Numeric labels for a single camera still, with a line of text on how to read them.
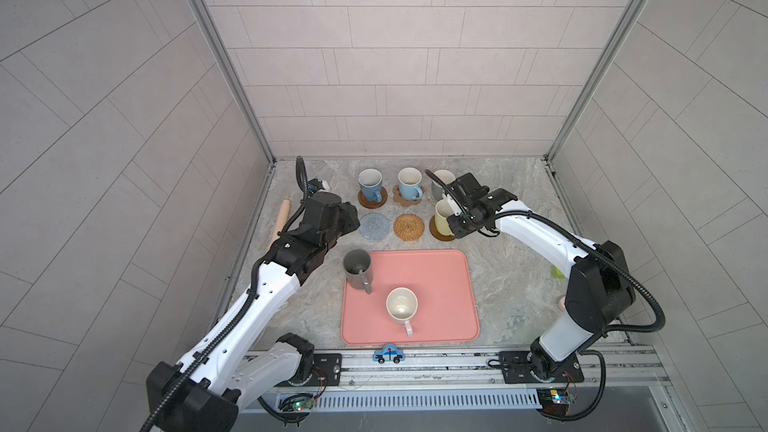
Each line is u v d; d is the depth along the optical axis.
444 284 0.84
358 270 0.83
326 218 0.54
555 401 0.68
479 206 0.61
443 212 0.85
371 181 0.98
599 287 0.44
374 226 0.97
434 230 0.92
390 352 0.72
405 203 1.02
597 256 0.44
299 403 0.65
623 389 0.72
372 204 1.01
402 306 0.79
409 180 1.00
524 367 0.71
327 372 0.71
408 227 0.97
